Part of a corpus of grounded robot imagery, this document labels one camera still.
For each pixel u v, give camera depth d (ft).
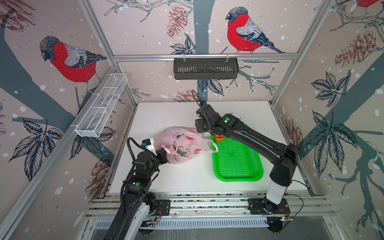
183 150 3.12
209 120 1.85
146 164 1.90
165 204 2.50
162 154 2.24
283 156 1.45
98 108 2.50
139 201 1.73
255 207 2.39
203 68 3.45
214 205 2.46
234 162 2.95
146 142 2.24
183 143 3.21
